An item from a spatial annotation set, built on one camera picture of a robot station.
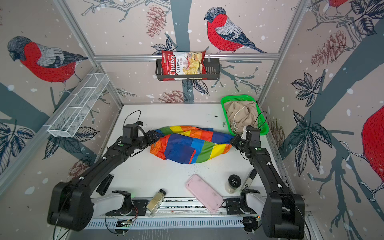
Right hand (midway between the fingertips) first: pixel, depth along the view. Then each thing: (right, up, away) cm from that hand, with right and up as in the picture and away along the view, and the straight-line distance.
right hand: (229, 140), depth 85 cm
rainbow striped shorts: (-24, -3, -2) cm, 24 cm away
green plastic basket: (+26, +9, +14) cm, 31 cm away
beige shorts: (+13, +15, +17) cm, 26 cm away
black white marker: (+10, -20, -6) cm, 23 cm away
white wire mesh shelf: (-81, +12, -14) cm, 83 cm away
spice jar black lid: (-39, -29, -13) cm, 51 cm away
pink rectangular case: (-11, -29, -11) cm, 33 cm away
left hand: (-41, +3, -2) cm, 41 cm away
